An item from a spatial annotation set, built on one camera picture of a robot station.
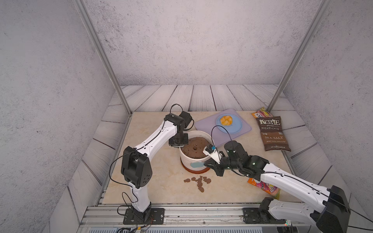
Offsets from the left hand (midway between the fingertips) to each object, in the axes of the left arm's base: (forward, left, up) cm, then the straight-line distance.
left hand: (184, 146), depth 84 cm
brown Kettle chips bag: (+14, -61, -11) cm, 64 cm away
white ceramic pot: (-9, -1, -1) cm, 9 cm away
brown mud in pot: (+1, -7, -3) cm, 7 cm away
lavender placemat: (+17, -26, -16) cm, 35 cm away
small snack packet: (+36, -61, -10) cm, 71 cm away
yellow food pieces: (+29, -32, -11) cm, 44 cm away
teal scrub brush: (-12, -7, +1) cm, 13 cm away
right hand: (-12, -11, +4) cm, 17 cm away
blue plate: (+24, -37, -13) cm, 46 cm away
